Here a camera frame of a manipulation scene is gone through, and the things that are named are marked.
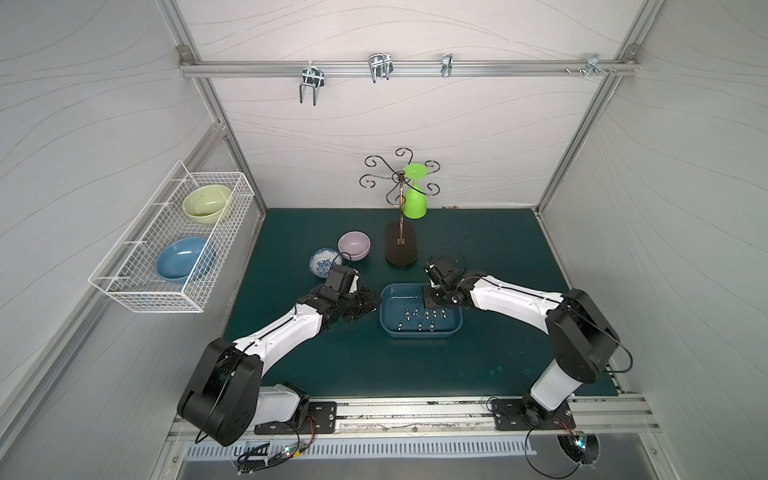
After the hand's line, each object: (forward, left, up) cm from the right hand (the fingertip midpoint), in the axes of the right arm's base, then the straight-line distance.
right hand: (427, 295), depth 90 cm
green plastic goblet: (+24, +4, +17) cm, 30 cm away
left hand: (-5, +14, +4) cm, 15 cm away
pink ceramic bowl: (+19, +25, -1) cm, 32 cm away
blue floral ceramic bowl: (+14, +36, -3) cm, 39 cm away
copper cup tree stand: (+24, +9, -2) cm, 26 cm away
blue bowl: (-9, +56, +29) cm, 64 cm away
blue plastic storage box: (-5, +7, -4) cm, 10 cm away
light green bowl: (+6, +58, +31) cm, 66 cm away
